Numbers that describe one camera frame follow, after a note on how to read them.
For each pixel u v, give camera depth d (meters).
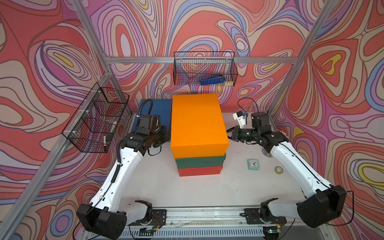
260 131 0.58
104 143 0.71
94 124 0.78
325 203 0.39
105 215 0.36
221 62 0.88
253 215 0.73
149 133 0.53
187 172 0.85
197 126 0.66
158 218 0.72
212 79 0.91
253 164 0.90
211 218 0.75
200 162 0.75
